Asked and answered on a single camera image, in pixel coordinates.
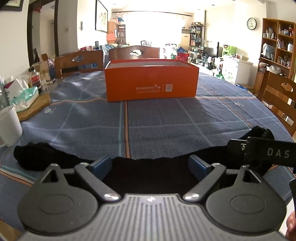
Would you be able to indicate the wooden bookshelf right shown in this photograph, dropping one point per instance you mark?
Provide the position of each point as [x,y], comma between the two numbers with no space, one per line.
[277,47]

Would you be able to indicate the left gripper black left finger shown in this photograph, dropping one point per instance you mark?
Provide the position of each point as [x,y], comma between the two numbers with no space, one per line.
[92,175]

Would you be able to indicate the wooden board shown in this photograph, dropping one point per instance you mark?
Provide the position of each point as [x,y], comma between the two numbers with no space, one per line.
[40,103]

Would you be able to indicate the orange cardboard box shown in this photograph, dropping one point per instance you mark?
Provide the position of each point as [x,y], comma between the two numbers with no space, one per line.
[150,79]

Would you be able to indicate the white mug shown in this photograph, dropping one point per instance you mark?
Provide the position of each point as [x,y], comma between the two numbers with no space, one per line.
[11,129]

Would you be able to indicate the tissue pack green white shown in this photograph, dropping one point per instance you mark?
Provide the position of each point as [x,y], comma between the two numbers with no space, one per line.
[25,99]

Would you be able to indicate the left wooden chair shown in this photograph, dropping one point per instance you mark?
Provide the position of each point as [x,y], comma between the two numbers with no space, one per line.
[80,61]

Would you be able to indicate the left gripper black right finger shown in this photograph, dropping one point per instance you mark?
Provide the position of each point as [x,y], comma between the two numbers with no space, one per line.
[207,176]

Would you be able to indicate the wooden chair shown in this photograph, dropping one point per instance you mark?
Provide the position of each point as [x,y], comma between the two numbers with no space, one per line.
[80,61]
[276,91]
[133,52]

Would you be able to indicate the right wooden chair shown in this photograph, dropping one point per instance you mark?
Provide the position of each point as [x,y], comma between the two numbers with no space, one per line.
[276,91]

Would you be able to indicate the round wall clock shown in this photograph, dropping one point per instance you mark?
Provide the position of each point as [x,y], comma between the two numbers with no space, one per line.
[251,24]

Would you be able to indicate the white cabinet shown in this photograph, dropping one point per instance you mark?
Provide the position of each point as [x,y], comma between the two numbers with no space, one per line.
[236,71]

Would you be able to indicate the middle wooden chair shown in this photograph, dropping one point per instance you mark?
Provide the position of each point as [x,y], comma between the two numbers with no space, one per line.
[133,52]

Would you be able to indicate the bottle with red label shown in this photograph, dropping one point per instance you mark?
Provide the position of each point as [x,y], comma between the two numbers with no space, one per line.
[34,79]

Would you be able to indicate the framed wall picture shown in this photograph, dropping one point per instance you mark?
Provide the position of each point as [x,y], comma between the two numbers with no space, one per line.
[101,17]

